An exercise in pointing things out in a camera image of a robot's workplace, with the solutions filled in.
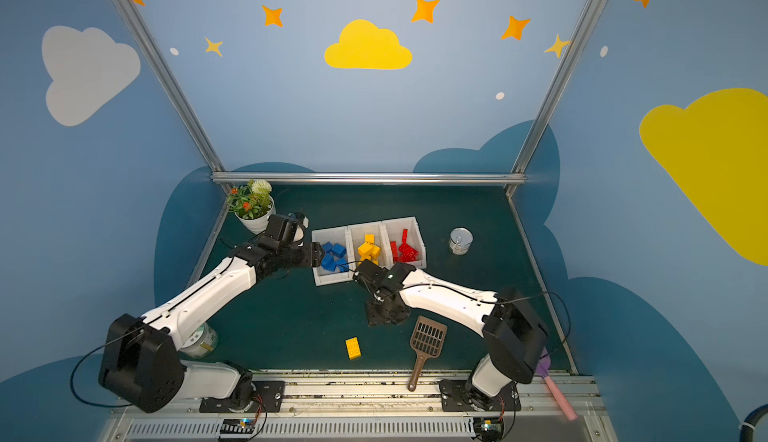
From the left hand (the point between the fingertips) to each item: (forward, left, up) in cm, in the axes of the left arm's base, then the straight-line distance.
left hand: (313, 250), depth 86 cm
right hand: (-17, -20, -7) cm, 27 cm away
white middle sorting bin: (+10, -11, -8) cm, 17 cm away
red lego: (+15, -28, -12) cm, 34 cm away
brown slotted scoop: (-21, -33, -15) cm, 42 cm away
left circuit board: (-41, +15, -18) cm, 48 cm away
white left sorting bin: (+11, -6, -8) cm, 15 cm away
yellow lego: (+13, -15, -12) cm, 24 cm away
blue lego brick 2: (+3, -3, -11) cm, 12 cm away
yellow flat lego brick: (-23, -13, -13) cm, 30 cm away
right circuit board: (-41, -48, -17) cm, 65 cm away
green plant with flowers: (+18, +23, +2) cm, 29 cm away
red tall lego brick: (+7, -29, -12) cm, 32 cm away
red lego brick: (+9, -24, -11) cm, 28 cm away
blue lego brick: (+8, -5, -12) cm, 16 cm away
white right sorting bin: (+16, -24, -11) cm, 31 cm away
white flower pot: (+14, +23, -6) cm, 27 cm away
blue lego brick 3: (+3, -7, -13) cm, 15 cm away
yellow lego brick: (+7, -18, -11) cm, 22 cm away
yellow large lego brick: (+6, -15, -9) cm, 18 cm away
